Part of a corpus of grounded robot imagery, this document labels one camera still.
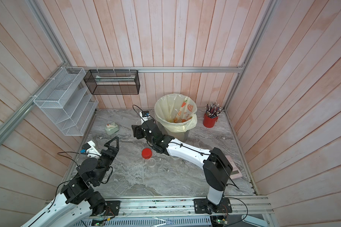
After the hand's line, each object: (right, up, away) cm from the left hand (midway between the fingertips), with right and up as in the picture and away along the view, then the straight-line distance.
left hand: (118, 143), depth 70 cm
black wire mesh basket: (-16, +41, +34) cm, 56 cm away
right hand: (+7, +9, +9) cm, 14 cm away
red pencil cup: (+56, +11, +37) cm, 68 cm away
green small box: (-16, +6, +30) cm, 35 cm away
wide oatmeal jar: (+29, -10, +11) cm, 33 cm away
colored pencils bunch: (+57, +19, +28) cm, 67 cm away
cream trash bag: (+31, +17, +29) cm, 46 cm away
